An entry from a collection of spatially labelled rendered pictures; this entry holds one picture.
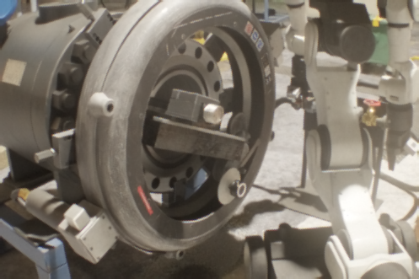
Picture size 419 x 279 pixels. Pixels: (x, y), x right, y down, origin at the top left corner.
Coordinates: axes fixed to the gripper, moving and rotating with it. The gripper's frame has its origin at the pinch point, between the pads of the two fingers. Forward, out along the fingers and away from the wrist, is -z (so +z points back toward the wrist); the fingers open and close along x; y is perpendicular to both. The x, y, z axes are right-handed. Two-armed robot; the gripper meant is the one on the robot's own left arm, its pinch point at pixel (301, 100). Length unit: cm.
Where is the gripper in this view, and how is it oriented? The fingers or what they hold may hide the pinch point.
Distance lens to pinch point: 191.6
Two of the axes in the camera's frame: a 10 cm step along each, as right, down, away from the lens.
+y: -6.0, 3.0, -7.4
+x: -8.0, -2.1, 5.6
